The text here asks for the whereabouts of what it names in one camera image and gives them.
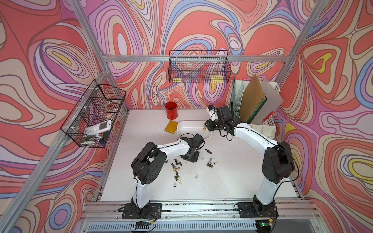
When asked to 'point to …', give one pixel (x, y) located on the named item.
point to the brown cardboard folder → (252, 93)
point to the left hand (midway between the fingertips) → (194, 159)
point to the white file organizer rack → (236, 93)
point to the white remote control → (103, 126)
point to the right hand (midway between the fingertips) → (207, 126)
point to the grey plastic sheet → (273, 102)
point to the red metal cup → (171, 110)
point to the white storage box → (188, 128)
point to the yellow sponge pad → (171, 126)
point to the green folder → (257, 110)
